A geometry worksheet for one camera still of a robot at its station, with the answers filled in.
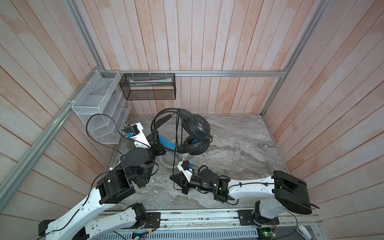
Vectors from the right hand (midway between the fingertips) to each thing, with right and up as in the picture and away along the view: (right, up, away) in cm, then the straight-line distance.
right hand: (171, 178), depth 69 cm
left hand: (-4, +21, -11) cm, 24 cm away
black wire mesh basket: (-21, +54, +35) cm, 67 cm away
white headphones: (-6, +3, +27) cm, 28 cm away
